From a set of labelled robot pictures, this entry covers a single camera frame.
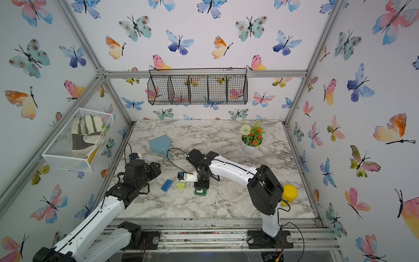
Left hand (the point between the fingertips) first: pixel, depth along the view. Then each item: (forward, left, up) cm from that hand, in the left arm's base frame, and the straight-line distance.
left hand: (158, 164), depth 83 cm
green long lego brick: (-11, -21, -10) cm, 26 cm away
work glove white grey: (+9, +31, +15) cm, 36 cm away
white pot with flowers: (+16, -50, +1) cm, 52 cm away
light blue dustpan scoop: (+23, +7, -14) cm, 28 cm away
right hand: (-7, -21, -6) cm, 23 cm away
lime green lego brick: (-6, -10, -13) cm, 17 cm away
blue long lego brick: (-5, -2, -13) cm, 14 cm away
